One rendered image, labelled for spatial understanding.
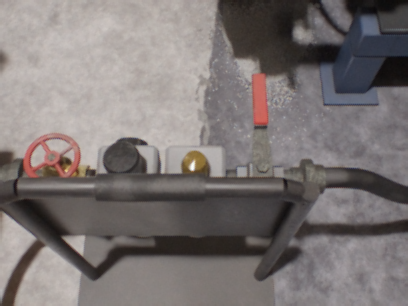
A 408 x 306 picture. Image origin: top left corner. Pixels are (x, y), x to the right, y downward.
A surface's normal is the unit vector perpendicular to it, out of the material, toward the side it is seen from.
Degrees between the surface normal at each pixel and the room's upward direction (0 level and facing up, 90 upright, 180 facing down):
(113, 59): 0
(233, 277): 0
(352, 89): 90
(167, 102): 0
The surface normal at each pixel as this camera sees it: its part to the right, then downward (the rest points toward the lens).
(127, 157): 0.00, -0.41
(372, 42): 0.00, 0.91
